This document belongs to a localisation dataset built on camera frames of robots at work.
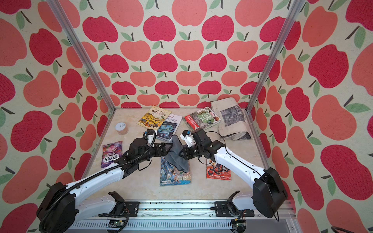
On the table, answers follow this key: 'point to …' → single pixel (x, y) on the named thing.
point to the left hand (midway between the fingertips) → (169, 147)
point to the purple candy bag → (111, 152)
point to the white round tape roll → (121, 128)
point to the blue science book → (167, 128)
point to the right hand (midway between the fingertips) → (180, 156)
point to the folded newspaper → (230, 119)
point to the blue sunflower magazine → (170, 175)
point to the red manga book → (217, 171)
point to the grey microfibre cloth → (176, 160)
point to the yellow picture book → (152, 117)
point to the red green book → (202, 119)
